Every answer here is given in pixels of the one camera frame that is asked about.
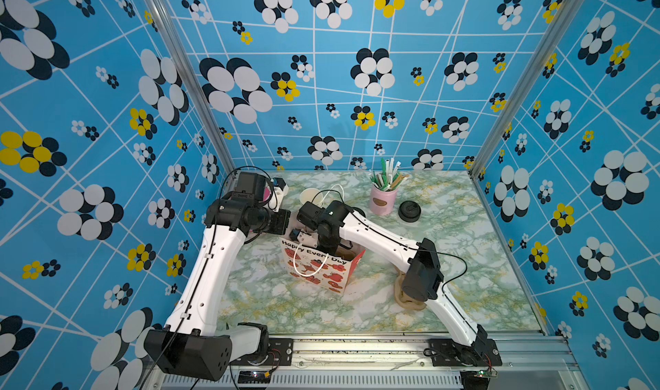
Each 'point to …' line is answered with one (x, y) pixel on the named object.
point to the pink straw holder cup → (382, 203)
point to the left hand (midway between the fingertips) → (289, 218)
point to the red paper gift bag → (332, 270)
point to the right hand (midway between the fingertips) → (325, 254)
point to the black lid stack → (409, 211)
